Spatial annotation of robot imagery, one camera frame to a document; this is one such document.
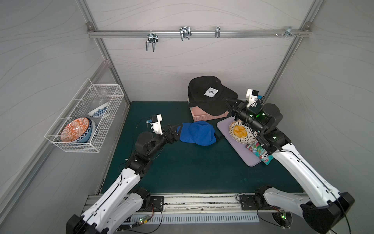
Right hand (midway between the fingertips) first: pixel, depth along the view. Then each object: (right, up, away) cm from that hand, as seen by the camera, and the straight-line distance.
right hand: (223, 98), depth 60 cm
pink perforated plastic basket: (-8, -7, +41) cm, 43 cm away
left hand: (-20, -12, +9) cm, 25 cm away
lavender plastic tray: (+10, -16, +43) cm, 47 cm away
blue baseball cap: (-7, -18, +33) cm, 38 cm away
